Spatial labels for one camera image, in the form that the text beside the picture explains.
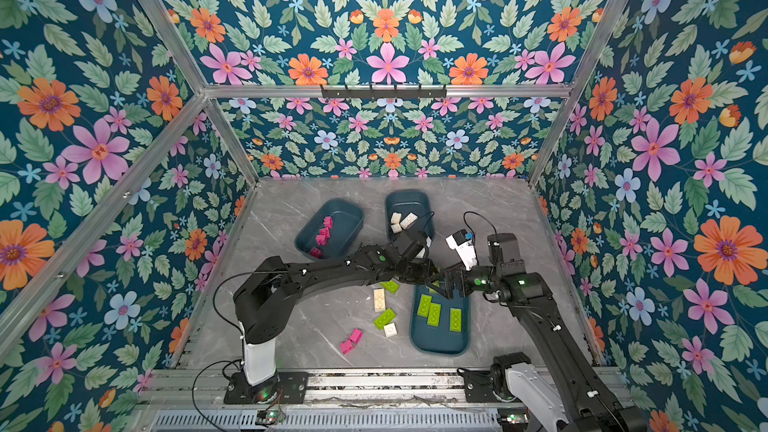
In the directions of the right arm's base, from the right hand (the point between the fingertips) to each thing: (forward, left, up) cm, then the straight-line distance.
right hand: (438, 274), depth 73 cm
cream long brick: (+1, +16, -18) cm, 25 cm away
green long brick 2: (-4, +14, -19) cm, 24 cm away
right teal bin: (-6, -1, -18) cm, 20 cm away
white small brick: (+27, +12, -17) cm, 34 cm away
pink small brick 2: (+24, +36, -16) cm, 46 cm away
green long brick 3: (-4, 0, -17) cm, 18 cm away
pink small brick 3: (+17, +38, -17) cm, 45 cm away
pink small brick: (+29, +36, -16) cm, 48 cm away
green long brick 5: (-5, -6, -19) cm, 20 cm away
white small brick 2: (-8, +13, -18) cm, 23 cm away
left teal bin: (+31, +30, -17) cm, 46 cm away
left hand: (+4, -3, -7) cm, 8 cm away
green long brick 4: (0, +3, -18) cm, 18 cm away
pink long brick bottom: (-12, +24, -16) cm, 31 cm away
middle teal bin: (+39, +8, -16) cm, 43 cm away
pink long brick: (+21, +37, -15) cm, 45 cm away
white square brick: (+31, +12, -17) cm, 38 cm away
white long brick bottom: (+29, +7, -16) cm, 34 cm away
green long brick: (+6, +13, -18) cm, 23 cm away
